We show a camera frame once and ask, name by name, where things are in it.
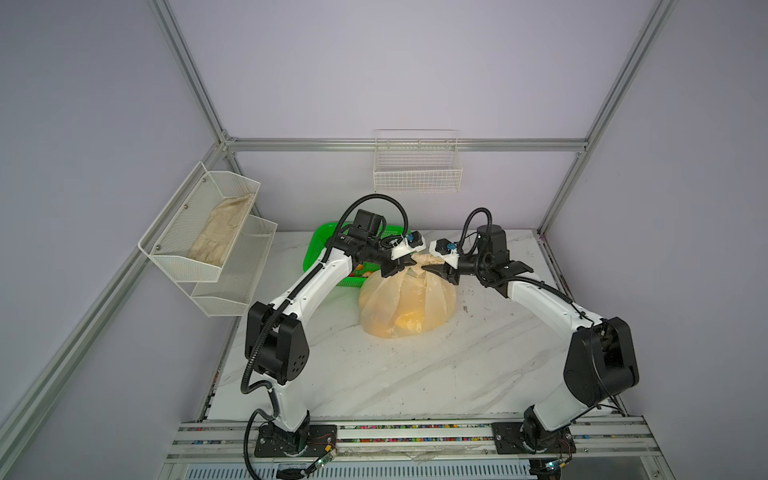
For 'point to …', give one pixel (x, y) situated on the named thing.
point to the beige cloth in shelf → (214, 241)
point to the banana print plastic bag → (416, 304)
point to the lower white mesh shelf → (242, 273)
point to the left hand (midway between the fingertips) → (410, 259)
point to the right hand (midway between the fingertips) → (425, 257)
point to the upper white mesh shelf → (191, 239)
